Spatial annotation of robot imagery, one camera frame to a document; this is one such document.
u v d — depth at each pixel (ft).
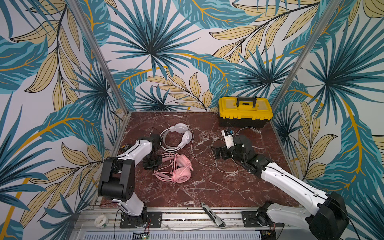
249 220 2.40
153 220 2.41
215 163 3.04
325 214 1.27
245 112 3.31
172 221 2.44
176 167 2.81
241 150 1.90
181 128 3.31
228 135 2.22
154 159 2.46
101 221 2.36
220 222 2.36
